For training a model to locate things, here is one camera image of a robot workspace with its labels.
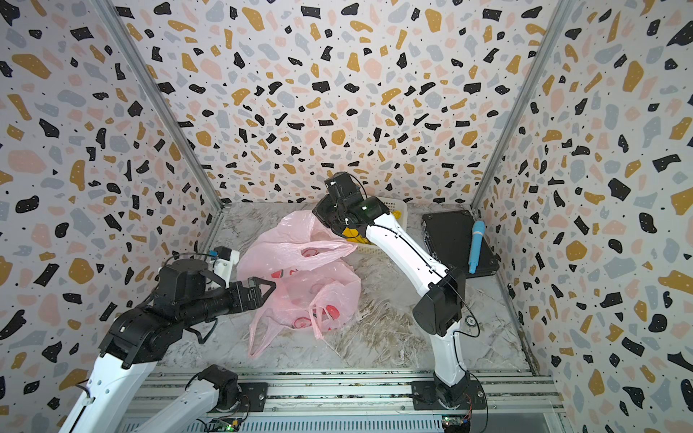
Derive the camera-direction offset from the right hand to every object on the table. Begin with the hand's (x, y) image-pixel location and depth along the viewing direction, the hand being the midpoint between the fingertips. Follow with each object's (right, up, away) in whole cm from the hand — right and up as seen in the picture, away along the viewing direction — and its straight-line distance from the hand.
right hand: (313, 213), depth 78 cm
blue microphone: (+58, -5, +24) cm, 63 cm away
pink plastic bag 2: (+2, -26, +5) cm, 27 cm away
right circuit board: (+39, -56, -7) cm, 68 cm away
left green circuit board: (-21, -56, -8) cm, 60 cm away
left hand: (-9, -18, -13) cm, 24 cm away
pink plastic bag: (-4, -8, -4) cm, 10 cm away
